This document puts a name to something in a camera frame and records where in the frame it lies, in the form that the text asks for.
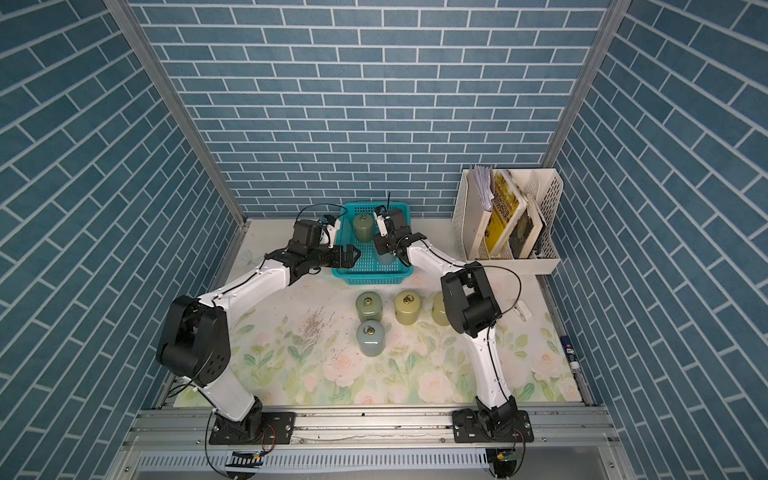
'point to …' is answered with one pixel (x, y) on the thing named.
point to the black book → (527, 230)
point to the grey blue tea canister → (370, 336)
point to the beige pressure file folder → (478, 203)
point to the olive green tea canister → (407, 306)
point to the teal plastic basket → (366, 270)
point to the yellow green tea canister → (369, 306)
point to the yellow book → (508, 206)
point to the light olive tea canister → (439, 312)
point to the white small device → (522, 310)
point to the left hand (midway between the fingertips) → (356, 252)
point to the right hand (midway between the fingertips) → (383, 237)
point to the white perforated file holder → (545, 186)
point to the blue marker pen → (570, 353)
